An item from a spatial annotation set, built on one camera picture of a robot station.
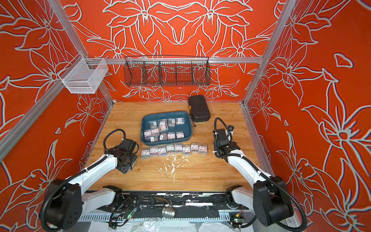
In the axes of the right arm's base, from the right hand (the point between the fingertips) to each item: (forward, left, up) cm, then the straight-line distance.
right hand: (224, 139), depth 87 cm
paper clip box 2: (+8, +28, -7) cm, 30 cm away
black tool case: (+24, +14, -2) cm, 28 cm away
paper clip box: (-4, +23, -7) cm, 25 cm away
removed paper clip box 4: (-4, +34, -6) cm, 35 cm away
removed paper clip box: (-7, +49, -6) cm, 50 cm away
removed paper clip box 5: (-4, +29, -6) cm, 30 cm away
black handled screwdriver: (+18, +18, -9) cm, 27 cm away
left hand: (-11, +56, -8) cm, 58 cm away
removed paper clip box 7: (-4, +13, -7) cm, 15 cm away
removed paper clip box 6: (-2, +18, -7) cm, 19 cm away
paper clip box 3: (+5, +34, -5) cm, 35 cm away
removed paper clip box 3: (-5, +39, -7) cm, 40 cm away
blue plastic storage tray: (+13, +39, -6) cm, 41 cm away
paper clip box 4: (+18, +28, -5) cm, 34 cm away
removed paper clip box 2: (-6, +44, -7) cm, 45 cm away
